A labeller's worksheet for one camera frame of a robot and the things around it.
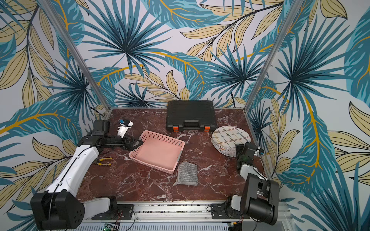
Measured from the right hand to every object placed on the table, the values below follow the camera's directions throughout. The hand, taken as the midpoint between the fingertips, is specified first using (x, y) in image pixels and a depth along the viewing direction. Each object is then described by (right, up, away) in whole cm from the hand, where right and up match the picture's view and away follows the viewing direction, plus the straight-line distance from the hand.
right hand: (239, 143), depth 90 cm
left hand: (-60, +3, -13) cm, 62 cm away
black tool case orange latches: (-30, +19, +27) cm, 44 cm away
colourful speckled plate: (-4, -7, +5) cm, 9 cm away
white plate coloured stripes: (-3, +3, +8) cm, 10 cm away
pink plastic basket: (-50, -7, +5) cm, 51 cm away
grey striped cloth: (-32, -17, -8) cm, 37 cm away
